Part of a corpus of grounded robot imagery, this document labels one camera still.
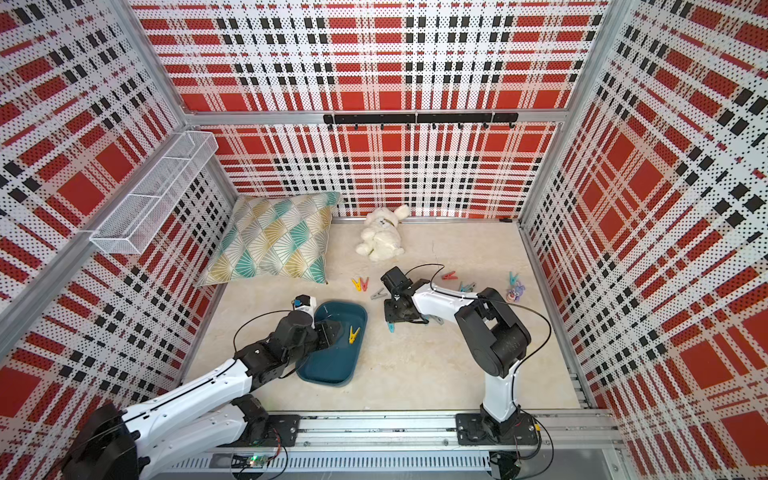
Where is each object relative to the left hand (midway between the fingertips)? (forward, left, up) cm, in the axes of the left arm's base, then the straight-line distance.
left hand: (340, 326), depth 84 cm
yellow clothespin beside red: (+19, -2, -8) cm, 20 cm away
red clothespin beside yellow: (+19, -4, -8) cm, 21 cm away
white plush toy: (+32, -10, +1) cm, 34 cm away
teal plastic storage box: (-10, 0, -1) cm, 10 cm away
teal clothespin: (+3, -14, -7) cm, 16 cm away
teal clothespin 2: (+21, -56, -9) cm, 61 cm away
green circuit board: (-31, +17, -6) cm, 36 cm away
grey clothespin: (+15, -9, -7) cm, 19 cm away
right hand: (+7, -16, -7) cm, 19 cm away
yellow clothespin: (0, -3, -6) cm, 7 cm away
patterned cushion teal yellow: (+28, +24, +8) cm, 38 cm away
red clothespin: (+23, -34, -9) cm, 42 cm away
